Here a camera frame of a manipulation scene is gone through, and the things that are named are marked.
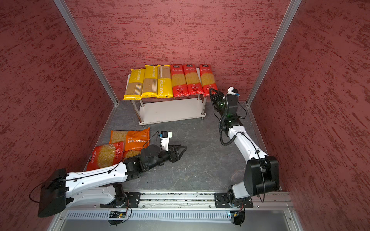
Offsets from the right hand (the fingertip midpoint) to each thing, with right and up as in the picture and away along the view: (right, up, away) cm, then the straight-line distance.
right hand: (206, 91), depth 77 cm
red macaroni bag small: (-59, -38, +6) cm, 70 cm away
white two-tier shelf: (-33, -10, +29) cm, 45 cm away
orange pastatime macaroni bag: (-45, -30, +14) cm, 56 cm away
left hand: (-12, -31, -6) cm, 34 cm away
